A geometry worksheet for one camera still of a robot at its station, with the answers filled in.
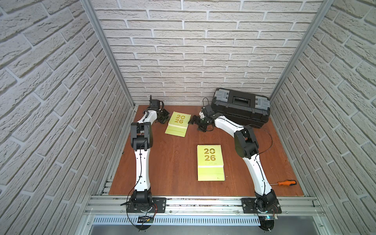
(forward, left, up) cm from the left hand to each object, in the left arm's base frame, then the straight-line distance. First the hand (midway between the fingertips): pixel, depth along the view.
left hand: (173, 113), depth 111 cm
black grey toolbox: (-10, -53, +15) cm, 56 cm away
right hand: (-12, -15, +1) cm, 19 cm away
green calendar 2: (-41, -24, +3) cm, 48 cm away
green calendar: (-9, -4, -2) cm, 10 cm away
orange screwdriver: (-52, -69, +1) cm, 86 cm away
